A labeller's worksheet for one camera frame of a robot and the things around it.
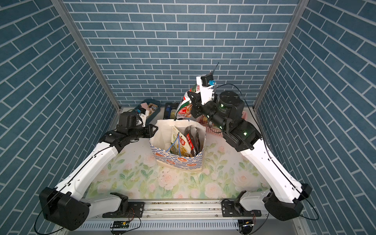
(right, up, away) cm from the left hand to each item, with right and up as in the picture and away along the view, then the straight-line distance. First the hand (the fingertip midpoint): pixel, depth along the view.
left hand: (159, 127), depth 78 cm
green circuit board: (-18, -48, -6) cm, 52 cm away
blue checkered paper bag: (-3, -12, +16) cm, 20 cm away
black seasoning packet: (+17, -3, -5) cm, 18 cm away
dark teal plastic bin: (-18, +20, +42) cm, 49 cm away
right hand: (+18, +15, -24) cm, 33 cm away
